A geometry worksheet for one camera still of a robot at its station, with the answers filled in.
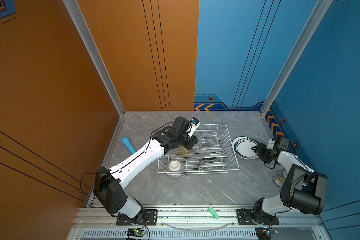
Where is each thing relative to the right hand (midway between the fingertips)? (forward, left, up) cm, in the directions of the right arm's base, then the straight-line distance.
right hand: (254, 150), depth 92 cm
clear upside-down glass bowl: (-13, +49, +1) cm, 51 cm away
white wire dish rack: (-2, +26, +1) cm, 26 cm away
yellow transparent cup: (-2, +44, +2) cm, 44 cm away
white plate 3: (-12, +27, +5) cm, 30 cm away
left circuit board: (-41, +67, -6) cm, 78 cm away
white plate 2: (-6, +27, +5) cm, 28 cm away
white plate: (+6, +5, -5) cm, 9 cm away
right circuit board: (-41, +5, -8) cm, 42 cm away
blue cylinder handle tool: (+9, +83, -2) cm, 84 cm away
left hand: (-3, +37, +17) cm, 41 cm away
